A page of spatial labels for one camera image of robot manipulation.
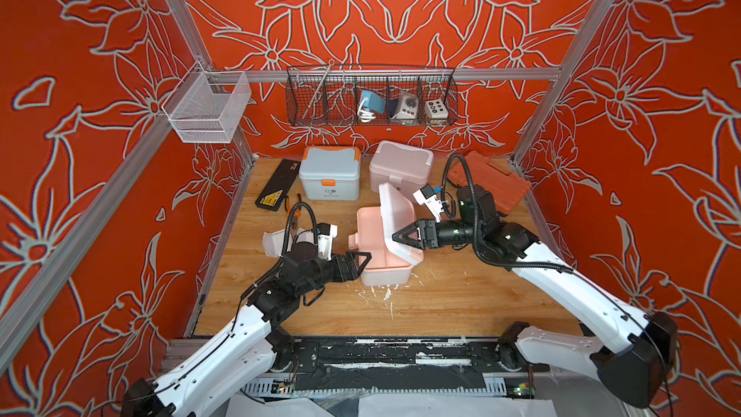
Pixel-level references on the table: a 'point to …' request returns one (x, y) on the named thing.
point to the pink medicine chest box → (408, 169)
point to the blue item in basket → (373, 102)
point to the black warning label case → (276, 188)
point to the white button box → (436, 109)
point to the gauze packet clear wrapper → (273, 241)
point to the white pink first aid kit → (392, 261)
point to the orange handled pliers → (296, 215)
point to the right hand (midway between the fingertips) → (396, 241)
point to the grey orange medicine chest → (331, 173)
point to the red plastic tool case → (507, 184)
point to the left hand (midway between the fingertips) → (361, 256)
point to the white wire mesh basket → (206, 105)
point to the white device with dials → (407, 106)
